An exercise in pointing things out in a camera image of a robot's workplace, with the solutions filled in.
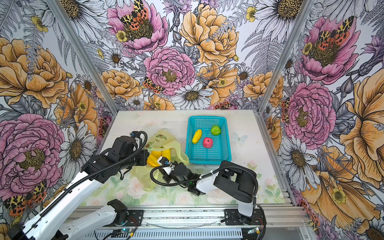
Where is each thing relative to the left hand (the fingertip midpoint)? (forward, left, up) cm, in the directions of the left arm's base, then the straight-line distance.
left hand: (147, 159), depth 73 cm
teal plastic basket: (+16, -40, -20) cm, 47 cm away
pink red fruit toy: (+19, -31, -14) cm, 39 cm away
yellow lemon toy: (+11, -6, -15) cm, 20 cm away
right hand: (0, -4, -10) cm, 11 cm away
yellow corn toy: (+25, -25, -16) cm, 38 cm away
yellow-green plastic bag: (+13, -4, -2) cm, 14 cm away
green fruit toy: (+28, -37, -14) cm, 48 cm away
